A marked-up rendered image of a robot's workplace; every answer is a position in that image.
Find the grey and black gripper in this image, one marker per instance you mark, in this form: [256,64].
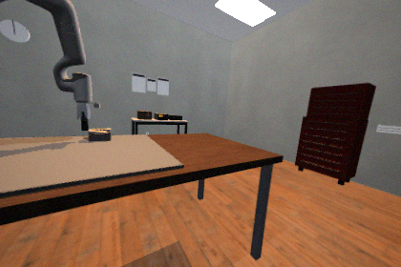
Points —
[83,110]

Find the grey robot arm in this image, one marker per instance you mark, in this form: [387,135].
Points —
[68,31]

